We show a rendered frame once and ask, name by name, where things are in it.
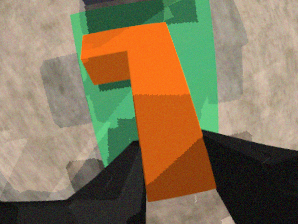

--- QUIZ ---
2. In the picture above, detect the orange l-shaped part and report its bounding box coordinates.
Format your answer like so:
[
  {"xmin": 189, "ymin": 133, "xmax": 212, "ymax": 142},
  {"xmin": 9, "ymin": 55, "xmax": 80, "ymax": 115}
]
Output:
[{"xmin": 80, "ymin": 23, "xmax": 217, "ymax": 201}]

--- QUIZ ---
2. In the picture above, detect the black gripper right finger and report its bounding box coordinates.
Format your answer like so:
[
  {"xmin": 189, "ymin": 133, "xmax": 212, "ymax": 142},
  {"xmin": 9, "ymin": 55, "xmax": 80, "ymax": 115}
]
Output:
[{"xmin": 201, "ymin": 129, "xmax": 298, "ymax": 224}]

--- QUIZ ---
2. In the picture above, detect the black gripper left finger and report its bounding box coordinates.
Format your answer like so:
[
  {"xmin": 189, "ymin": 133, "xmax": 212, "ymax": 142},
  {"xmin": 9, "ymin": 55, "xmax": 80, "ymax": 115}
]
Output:
[{"xmin": 0, "ymin": 140, "xmax": 146, "ymax": 224}]

